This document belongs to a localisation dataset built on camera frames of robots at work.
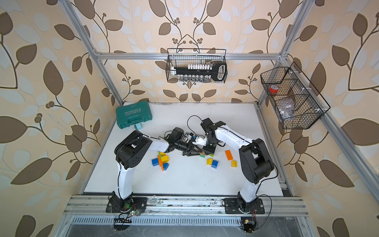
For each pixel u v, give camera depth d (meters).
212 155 0.87
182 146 0.85
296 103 0.73
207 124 0.74
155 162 0.87
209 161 0.88
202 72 0.85
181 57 0.91
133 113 1.08
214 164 0.85
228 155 0.91
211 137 0.68
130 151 0.55
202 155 0.90
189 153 0.87
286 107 0.74
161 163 0.87
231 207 0.73
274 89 0.87
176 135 0.81
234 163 0.87
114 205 0.64
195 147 0.87
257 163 0.47
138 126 1.05
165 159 0.89
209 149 0.78
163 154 0.91
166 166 0.86
